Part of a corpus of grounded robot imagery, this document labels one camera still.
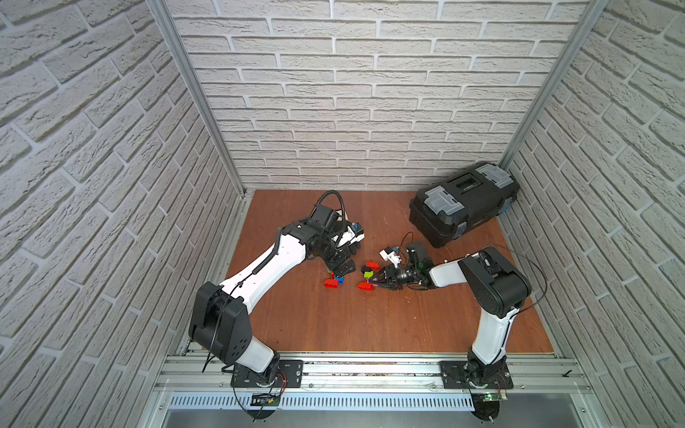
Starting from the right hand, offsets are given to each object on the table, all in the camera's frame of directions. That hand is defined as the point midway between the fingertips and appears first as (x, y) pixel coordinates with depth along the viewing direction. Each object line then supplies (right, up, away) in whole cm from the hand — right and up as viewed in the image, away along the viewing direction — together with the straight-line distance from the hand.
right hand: (374, 282), depth 89 cm
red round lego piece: (0, +6, +2) cm, 6 cm away
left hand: (-9, +11, -8) cm, 16 cm away
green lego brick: (-2, +3, 0) cm, 3 cm away
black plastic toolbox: (+23, +24, 0) cm, 33 cm away
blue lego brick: (-12, +1, 0) cm, 12 cm away
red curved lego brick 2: (-3, -1, -2) cm, 4 cm away
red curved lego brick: (-15, 0, 0) cm, 15 cm away
